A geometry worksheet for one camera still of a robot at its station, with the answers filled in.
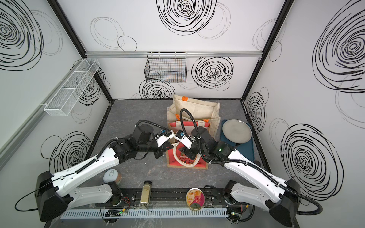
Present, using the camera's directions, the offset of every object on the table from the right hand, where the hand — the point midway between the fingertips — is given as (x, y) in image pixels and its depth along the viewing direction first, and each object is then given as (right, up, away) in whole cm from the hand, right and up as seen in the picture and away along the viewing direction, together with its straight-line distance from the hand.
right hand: (182, 146), depth 71 cm
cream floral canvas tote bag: (+15, +16, +17) cm, 28 cm away
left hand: (-5, 0, 0) cm, 5 cm away
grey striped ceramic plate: (+38, +4, +27) cm, 47 cm away
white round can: (-39, -17, +5) cm, 43 cm away
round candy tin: (+7, -26, -1) cm, 27 cm away
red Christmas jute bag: (-4, -7, +3) cm, 9 cm away
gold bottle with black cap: (-19, -24, +1) cm, 31 cm away
